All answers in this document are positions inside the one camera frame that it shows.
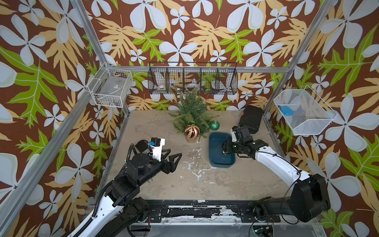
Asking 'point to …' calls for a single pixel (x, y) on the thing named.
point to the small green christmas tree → (193, 110)
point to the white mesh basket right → (311, 115)
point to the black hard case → (251, 117)
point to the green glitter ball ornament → (214, 125)
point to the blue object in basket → (286, 110)
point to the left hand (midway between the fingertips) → (177, 152)
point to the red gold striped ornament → (192, 131)
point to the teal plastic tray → (217, 159)
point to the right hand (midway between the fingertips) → (224, 145)
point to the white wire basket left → (111, 87)
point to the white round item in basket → (191, 87)
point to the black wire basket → (173, 77)
